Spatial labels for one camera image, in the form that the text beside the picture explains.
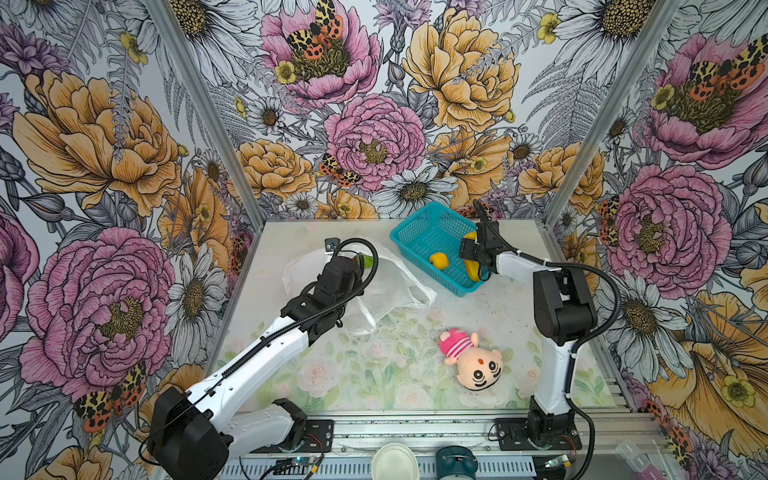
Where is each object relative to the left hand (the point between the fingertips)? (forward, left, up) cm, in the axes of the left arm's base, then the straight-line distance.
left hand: (348, 276), depth 80 cm
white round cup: (-38, -12, -20) cm, 45 cm away
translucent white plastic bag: (+8, -11, -19) cm, 23 cm away
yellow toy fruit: (+18, -28, -17) cm, 38 cm away
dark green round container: (-39, -24, -12) cm, 48 cm away
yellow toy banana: (+15, -39, -16) cm, 45 cm away
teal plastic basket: (+36, -30, -20) cm, 51 cm away
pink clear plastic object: (-40, -67, -18) cm, 80 cm away
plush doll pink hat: (-20, -33, -13) cm, 41 cm away
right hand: (+20, -40, -15) cm, 47 cm away
